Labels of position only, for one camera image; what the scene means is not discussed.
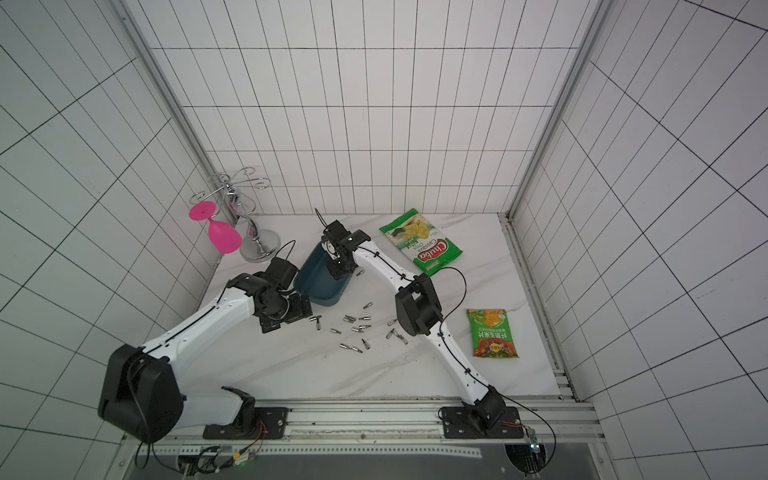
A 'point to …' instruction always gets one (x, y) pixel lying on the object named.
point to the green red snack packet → (491, 334)
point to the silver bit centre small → (334, 331)
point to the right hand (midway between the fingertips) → (327, 274)
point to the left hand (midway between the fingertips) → (293, 323)
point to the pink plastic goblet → (223, 238)
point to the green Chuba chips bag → (415, 236)
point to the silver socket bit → (316, 318)
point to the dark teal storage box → (316, 281)
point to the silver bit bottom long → (354, 348)
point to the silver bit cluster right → (367, 318)
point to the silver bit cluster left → (349, 318)
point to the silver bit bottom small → (368, 346)
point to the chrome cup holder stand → (256, 245)
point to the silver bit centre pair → (360, 327)
